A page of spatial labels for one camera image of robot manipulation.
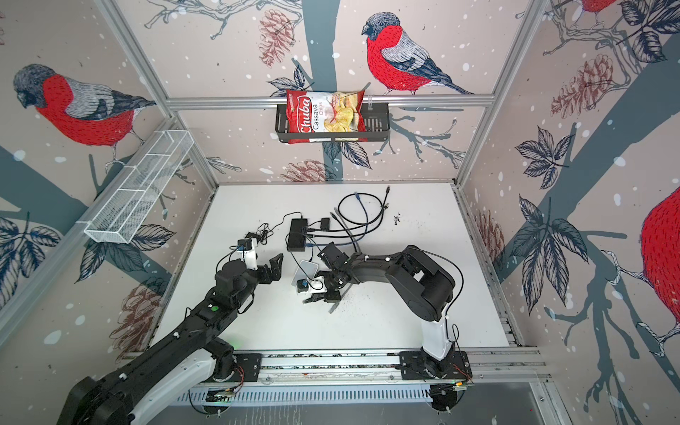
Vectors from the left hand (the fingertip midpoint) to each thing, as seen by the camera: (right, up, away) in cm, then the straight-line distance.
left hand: (269, 255), depth 81 cm
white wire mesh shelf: (-38, +14, -10) cm, 42 cm away
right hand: (+13, -16, +7) cm, 22 cm away
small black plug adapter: (+16, +8, +22) cm, 29 cm away
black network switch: (+5, +4, +21) cm, 22 cm away
